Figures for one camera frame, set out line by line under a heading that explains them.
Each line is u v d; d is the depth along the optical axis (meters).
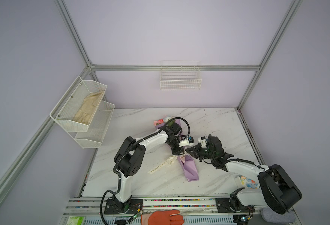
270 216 0.69
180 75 0.95
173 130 0.74
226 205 0.73
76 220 0.68
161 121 1.05
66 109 0.69
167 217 0.69
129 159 0.50
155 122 1.03
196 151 0.75
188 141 0.79
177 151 0.79
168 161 0.87
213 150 0.67
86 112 0.77
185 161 0.81
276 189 0.43
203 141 0.81
